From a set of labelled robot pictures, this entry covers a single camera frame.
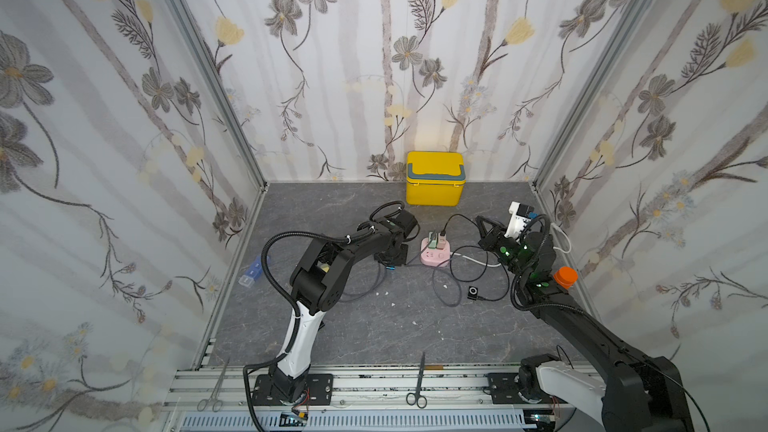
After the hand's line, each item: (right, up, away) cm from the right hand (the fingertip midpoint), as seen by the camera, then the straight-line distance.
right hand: (484, 217), depth 77 cm
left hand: (-21, -15, +21) cm, 34 cm away
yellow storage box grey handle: (-8, +13, +28) cm, 32 cm away
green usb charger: (-11, -8, +19) cm, 23 cm away
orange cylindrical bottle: (+26, -17, +7) cm, 31 cm away
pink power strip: (-10, -13, +19) cm, 25 cm away
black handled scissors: (-19, -45, -3) cm, 49 cm away
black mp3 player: (+1, -24, +14) cm, 27 cm away
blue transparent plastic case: (-68, -18, +17) cm, 72 cm away
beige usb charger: (-8, -8, +19) cm, 22 cm away
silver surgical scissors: (-67, -46, -4) cm, 82 cm away
